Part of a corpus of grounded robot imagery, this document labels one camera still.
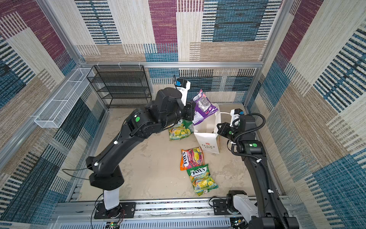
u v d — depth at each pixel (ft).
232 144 1.81
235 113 2.17
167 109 1.39
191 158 2.90
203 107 2.02
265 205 1.29
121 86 3.64
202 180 2.60
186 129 3.31
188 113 1.70
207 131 3.33
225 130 2.12
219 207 2.42
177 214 2.39
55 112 2.35
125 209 2.40
